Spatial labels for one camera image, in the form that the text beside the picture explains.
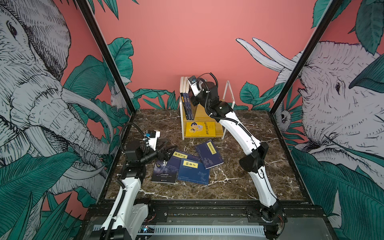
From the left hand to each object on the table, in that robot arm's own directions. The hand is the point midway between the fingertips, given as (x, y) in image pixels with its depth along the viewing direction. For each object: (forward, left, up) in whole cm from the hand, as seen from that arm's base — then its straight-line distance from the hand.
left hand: (171, 143), depth 74 cm
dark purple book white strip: (-8, +7, -22) cm, 24 cm away
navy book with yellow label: (-1, 0, -22) cm, 22 cm away
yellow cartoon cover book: (+23, -17, -19) cm, 35 cm away
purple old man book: (+18, -10, +8) cm, 22 cm away
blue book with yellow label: (-6, -11, -23) cm, 26 cm away
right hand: (+25, -10, +16) cm, 31 cm away
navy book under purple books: (+5, -21, -24) cm, 32 cm away
